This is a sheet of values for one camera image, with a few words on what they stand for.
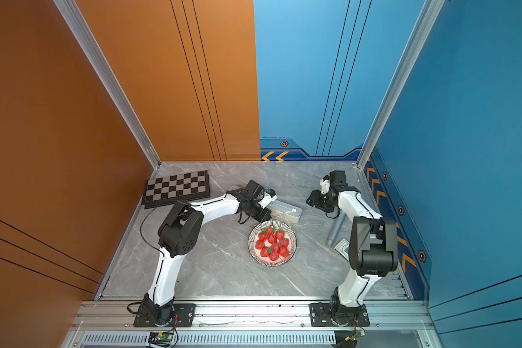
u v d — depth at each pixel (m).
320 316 0.72
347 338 0.69
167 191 1.04
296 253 0.85
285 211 0.94
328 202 0.75
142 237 0.56
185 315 0.73
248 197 0.80
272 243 0.85
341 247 0.87
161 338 0.72
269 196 0.90
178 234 0.57
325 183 0.88
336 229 0.92
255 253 0.85
